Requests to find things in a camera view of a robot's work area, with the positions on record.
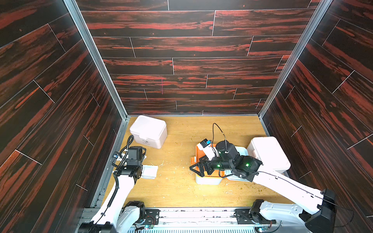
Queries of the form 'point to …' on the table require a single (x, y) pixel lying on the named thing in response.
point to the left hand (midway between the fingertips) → (138, 155)
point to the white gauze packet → (149, 172)
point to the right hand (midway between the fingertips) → (197, 160)
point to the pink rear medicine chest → (149, 131)
